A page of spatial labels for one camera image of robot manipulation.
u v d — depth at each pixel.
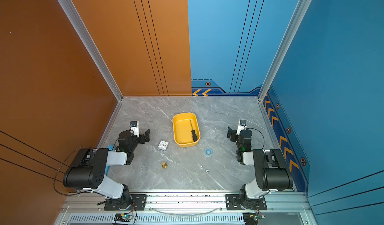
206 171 0.83
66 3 0.72
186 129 1.01
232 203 0.72
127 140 0.72
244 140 0.71
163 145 0.92
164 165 0.83
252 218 0.71
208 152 0.91
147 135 0.87
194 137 0.94
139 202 0.74
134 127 0.81
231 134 0.85
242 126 0.80
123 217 0.71
